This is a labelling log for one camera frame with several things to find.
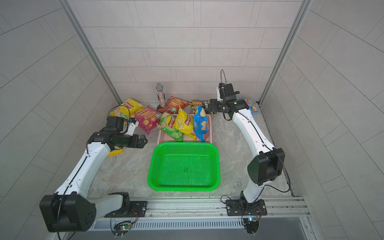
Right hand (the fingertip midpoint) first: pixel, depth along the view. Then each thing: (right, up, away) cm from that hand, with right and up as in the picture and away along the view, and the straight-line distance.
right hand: (213, 103), depth 83 cm
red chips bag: (-27, 0, +22) cm, 35 cm away
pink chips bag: (-41, -9, +12) cm, 44 cm away
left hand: (-39, -19, -2) cm, 44 cm away
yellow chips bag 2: (-59, -2, +20) cm, 62 cm away
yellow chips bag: (-17, -11, +7) cm, 21 cm away
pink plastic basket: (-31, -21, +12) cm, 40 cm away
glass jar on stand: (-33, +5, +13) cm, 36 cm away
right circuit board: (+16, -57, -14) cm, 61 cm away
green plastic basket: (-17, -37, +3) cm, 40 cm away
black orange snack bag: (-12, 0, +23) cm, 26 cm away
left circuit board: (-42, -57, -17) cm, 73 cm away
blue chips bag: (-7, -11, +3) cm, 14 cm away
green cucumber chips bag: (-28, -11, +7) cm, 30 cm away
